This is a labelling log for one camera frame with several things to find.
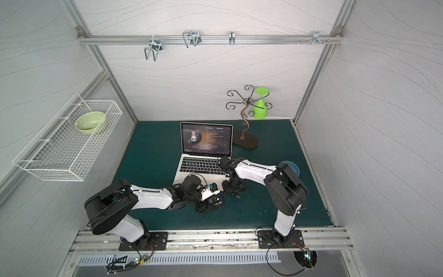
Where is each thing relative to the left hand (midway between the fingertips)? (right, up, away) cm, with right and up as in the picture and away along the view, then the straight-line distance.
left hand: (215, 203), depth 84 cm
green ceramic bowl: (-54, +39, -10) cm, 68 cm away
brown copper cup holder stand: (+14, +33, +28) cm, 45 cm away
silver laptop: (-9, +28, +16) cm, 33 cm away
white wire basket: (-59, +29, -14) cm, 67 cm away
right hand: (+8, +4, +5) cm, 11 cm away
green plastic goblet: (+22, +47, 0) cm, 52 cm away
